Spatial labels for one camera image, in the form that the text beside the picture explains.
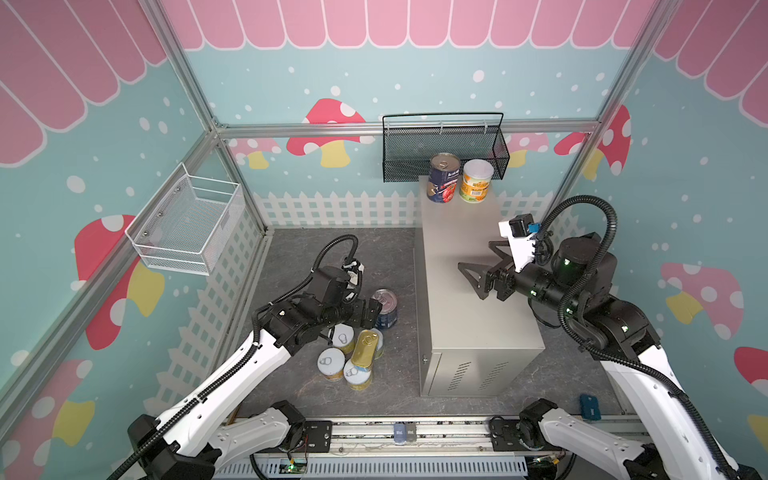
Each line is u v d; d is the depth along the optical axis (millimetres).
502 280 492
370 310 646
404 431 742
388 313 851
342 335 852
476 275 540
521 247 480
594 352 396
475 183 742
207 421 396
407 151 993
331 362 811
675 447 351
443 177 721
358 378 789
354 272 631
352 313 635
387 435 760
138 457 363
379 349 832
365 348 831
